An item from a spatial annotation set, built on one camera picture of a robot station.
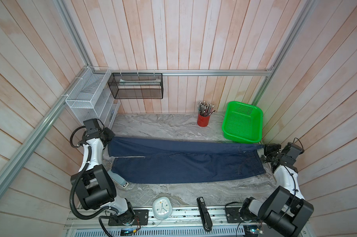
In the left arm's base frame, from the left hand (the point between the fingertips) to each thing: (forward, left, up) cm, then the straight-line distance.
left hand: (112, 135), depth 87 cm
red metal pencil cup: (+20, -58, -9) cm, 62 cm away
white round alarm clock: (-36, -32, -13) cm, 50 cm away
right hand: (-4, -90, +1) cm, 90 cm away
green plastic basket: (+25, -93, -16) cm, 97 cm away
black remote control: (-40, -54, -13) cm, 68 cm away
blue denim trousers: (-9, -17, -15) cm, 25 cm away
